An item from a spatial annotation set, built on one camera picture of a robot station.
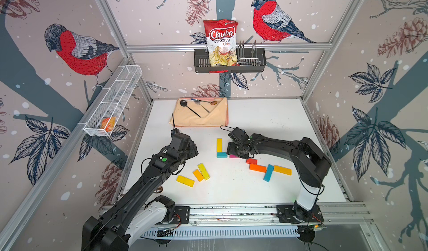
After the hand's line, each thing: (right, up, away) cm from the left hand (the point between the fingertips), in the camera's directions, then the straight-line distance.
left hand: (194, 144), depth 80 cm
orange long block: (+33, -14, +6) cm, 36 cm away
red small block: (+30, -11, +10) cm, 34 cm away
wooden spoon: (+7, +23, +37) cm, 44 cm away
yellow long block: (-5, -19, +4) cm, 20 cm away
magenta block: (+19, -7, +3) cm, 21 cm away
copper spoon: (-18, -23, +2) cm, 29 cm away
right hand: (+19, -7, +12) cm, 23 cm away
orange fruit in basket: (-33, +10, -13) cm, 37 cm away
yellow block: (+12, -4, +16) cm, 20 cm away
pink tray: (+3, +27, +44) cm, 51 cm away
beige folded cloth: (-1, +16, +35) cm, 39 cm away
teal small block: (+14, -8, +12) cm, 20 cm away
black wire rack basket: (+30, +47, +15) cm, 57 cm away
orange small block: (+1, -17, +5) cm, 18 cm away
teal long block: (+38, -16, +6) cm, 42 cm away
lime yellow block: (+4, -16, +7) cm, 18 cm away
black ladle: (-13, +22, +38) cm, 46 cm away
